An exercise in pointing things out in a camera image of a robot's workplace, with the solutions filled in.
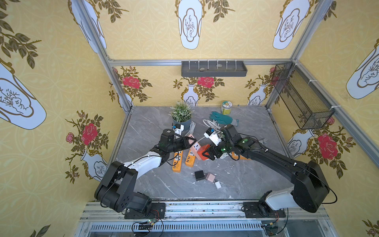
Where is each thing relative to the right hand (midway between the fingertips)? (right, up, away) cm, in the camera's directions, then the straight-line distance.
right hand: (204, 151), depth 81 cm
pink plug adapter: (+4, -15, +2) cm, 16 cm away
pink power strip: (-5, +2, +1) cm, 6 cm away
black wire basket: (+53, +23, -6) cm, 58 cm away
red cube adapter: (-1, +1, 0) cm, 2 cm away
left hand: (-6, +5, +3) cm, 8 cm away
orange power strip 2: (-8, -7, +9) cm, 14 cm away
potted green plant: (-14, +22, +14) cm, 29 cm away
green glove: (+16, +17, +29) cm, 38 cm away
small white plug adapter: (+7, -18, -1) cm, 20 cm away
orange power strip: (-16, -8, +9) cm, 20 cm away
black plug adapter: (-3, -15, +3) cm, 15 cm away
